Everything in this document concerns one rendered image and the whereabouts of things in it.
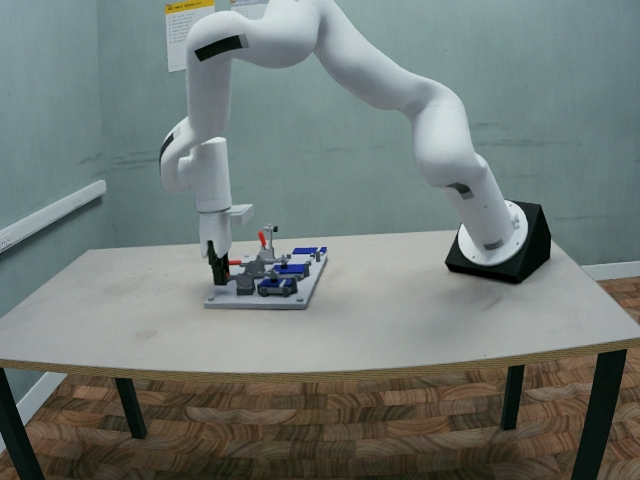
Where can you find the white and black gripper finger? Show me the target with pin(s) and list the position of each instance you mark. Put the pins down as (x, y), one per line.
(219, 272)
(226, 261)

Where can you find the blue plate with white stripe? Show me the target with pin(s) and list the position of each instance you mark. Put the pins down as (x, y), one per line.
(305, 251)

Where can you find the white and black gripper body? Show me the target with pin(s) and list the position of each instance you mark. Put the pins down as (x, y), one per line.
(215, 227)

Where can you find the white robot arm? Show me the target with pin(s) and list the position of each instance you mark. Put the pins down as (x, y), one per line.
(287, 35)

